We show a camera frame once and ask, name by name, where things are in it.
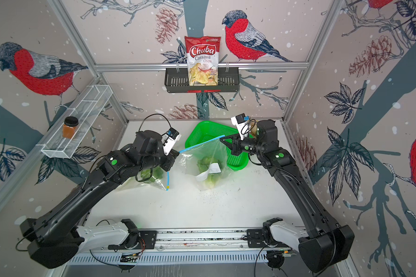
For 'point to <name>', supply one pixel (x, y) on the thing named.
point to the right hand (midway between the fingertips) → (221, 138)
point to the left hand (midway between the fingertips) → (179, 149)
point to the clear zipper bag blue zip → (160, 183)
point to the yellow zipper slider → (168, 187)
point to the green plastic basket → (200, 133)
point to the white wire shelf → (57, 145)
